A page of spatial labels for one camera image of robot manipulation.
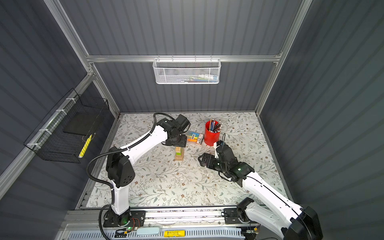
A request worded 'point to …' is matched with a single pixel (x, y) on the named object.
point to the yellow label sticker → (174, 233)
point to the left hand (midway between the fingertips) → (179, 143)
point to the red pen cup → (212, 132)
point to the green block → (178, 153)
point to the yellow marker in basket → (82, 151)
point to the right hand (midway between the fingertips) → (206, 161)
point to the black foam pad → (86, 123)
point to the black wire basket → (65, 134)
